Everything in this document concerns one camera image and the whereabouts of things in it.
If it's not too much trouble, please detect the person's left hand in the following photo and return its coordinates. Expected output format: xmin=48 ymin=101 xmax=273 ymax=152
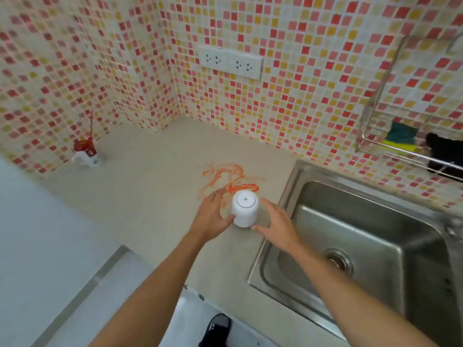
xmin=189 ymin=187 xmax=236 ymax=244

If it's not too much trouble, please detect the person's right hand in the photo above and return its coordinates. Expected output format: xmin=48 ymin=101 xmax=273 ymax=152
xmin=251 ymin=198 xmax=304 ymax=254

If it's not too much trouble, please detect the white plastic cup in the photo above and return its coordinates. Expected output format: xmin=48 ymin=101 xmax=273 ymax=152
xmin=230 ymin=190 xmax=259 ymax=228

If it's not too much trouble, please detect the green and yellow sponge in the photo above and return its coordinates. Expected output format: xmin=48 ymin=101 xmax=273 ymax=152
xmin=383 ymin=120 xmax=420 ymax=148

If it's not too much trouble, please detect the person's left forearm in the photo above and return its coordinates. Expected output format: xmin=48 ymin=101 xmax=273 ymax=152
xmin=88 ymin=231 xmax=212 ymax=347

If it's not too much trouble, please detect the person's right forearm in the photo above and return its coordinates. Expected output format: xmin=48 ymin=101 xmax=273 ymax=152
xmin=289 ymin=241 xmax=440 ymax=347

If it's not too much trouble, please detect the beige countertop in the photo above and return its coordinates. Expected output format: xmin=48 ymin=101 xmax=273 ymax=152
xmin=34 ymin=115 xmax=350 ymax=347

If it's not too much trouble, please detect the orange sauce smear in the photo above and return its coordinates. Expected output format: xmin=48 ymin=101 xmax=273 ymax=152
xmin=197 ymin=163 xmax=267 ymax=203

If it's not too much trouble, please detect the metal sink drain strainer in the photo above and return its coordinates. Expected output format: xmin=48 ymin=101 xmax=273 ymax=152
xmin=321 ymin=248 xmax=354 ymax=277

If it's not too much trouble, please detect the stainless steel double sink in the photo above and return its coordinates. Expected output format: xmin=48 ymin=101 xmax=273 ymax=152
xmin=247 ymin=159 xmax=463 ymax=347

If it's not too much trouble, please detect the black shoe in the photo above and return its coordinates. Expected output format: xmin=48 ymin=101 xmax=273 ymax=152
xmin=198 ymin=313 xmax=232 ymax=347

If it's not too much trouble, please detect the red-capped sauce bottle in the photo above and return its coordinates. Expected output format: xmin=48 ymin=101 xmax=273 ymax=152
xmin=71 ymin=111 xmax=102 ymax=169

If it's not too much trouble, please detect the black cloth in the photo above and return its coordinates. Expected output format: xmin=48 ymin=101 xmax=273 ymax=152
xmin=425 ymin=133 xmax=463 ymax=177

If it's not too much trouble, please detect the metal wire dish rack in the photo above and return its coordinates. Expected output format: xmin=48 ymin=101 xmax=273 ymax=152
xmin=354 ymin=32 xmax=463 ymax=183

